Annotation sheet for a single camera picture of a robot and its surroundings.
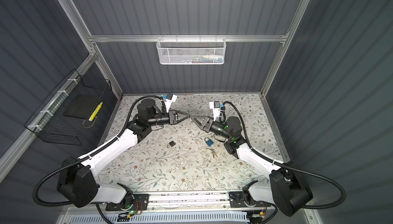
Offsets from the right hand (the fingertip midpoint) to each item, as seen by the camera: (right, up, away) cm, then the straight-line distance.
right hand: (194, 121), depth 69 cm
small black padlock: (-14, -16, +24) cm, 32 cm away
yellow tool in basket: (-48, +4, +4) cm, 49 cm away
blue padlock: (+8, -15, +25) cm, 30 cm away
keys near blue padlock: (+11, -20, +21) cm, 31 cm away
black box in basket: (-56, +7, +5) cm, 56 cm away
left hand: (-2, +2, +1) cm, 3 cm away
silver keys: (-2, +2, +1) cm, 3 cm away
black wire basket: (-61, 0, -6) cm, 61 cm away
